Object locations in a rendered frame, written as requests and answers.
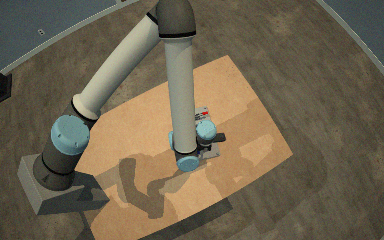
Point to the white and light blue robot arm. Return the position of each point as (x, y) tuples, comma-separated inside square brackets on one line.
[(54, 169)]

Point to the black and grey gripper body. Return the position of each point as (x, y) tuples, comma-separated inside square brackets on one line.
[(200, 148)]

